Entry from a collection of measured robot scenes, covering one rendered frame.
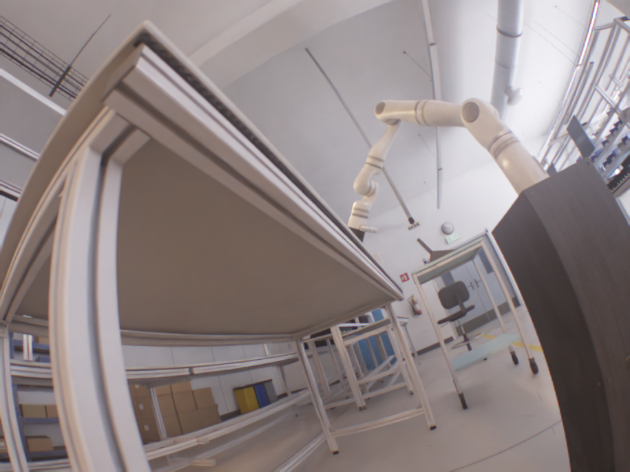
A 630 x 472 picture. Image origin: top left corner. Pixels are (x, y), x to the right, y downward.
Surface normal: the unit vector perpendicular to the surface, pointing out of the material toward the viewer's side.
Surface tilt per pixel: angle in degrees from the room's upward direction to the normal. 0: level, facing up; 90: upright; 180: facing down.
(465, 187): 90
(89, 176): 90
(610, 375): 90
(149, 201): 180
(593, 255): 90
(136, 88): 180
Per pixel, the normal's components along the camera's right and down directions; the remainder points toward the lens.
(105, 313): 0.87, -0.43
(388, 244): -0.39, -0.29
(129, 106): 0.30, 0.86
